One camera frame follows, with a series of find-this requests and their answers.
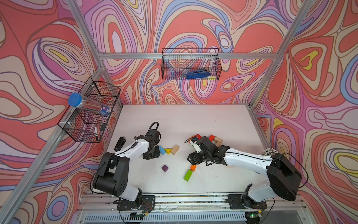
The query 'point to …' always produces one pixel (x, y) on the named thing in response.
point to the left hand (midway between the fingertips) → (156, 156)
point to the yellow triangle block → (168, 150)
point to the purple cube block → (165, 168)
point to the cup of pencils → (270, 151)
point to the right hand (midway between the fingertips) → (193, 160)
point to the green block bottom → (188, 175)
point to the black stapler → (120, 142)
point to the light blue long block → (161, 150)
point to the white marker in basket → (96, 133)
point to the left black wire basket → (81, 125)
